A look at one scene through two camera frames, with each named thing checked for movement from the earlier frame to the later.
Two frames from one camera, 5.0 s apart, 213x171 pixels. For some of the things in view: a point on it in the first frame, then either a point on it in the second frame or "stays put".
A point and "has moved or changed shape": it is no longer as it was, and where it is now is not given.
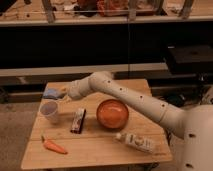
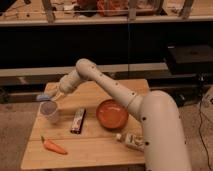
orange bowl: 112,114 stays put
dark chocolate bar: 78,119 stays put
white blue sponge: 51,93 has moved or changed shape
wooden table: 97,130 stays put
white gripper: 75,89 → 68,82
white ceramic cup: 48,111 stays put
